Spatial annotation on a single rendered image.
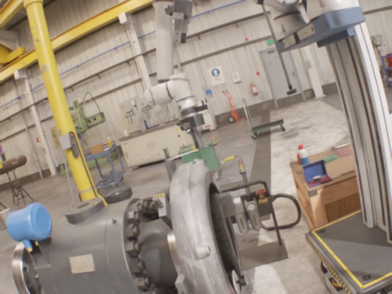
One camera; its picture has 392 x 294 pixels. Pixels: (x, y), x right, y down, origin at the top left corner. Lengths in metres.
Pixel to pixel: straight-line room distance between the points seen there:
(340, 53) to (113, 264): 1.38
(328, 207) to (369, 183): 0.56
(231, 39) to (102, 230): 11.09
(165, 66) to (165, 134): 5.94
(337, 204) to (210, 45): 10.50
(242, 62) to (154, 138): 5.53
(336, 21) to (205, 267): 0.95
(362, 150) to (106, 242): 1.27
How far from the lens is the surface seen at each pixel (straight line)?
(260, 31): 12.06
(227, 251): 1.42
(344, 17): 1.14
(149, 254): 1.40
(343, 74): 1.58
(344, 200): 2.22
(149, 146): 7.80
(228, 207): 1.41
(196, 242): 1.12
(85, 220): 1.50
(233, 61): 12.05
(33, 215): 1.42
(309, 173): 2.28
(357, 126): 1.62
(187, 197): 1.17
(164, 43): 1.63
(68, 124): 4.92
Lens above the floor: 1.24
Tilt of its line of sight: 8 degrees down
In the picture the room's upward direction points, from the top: 18 degrees counter-clockwise
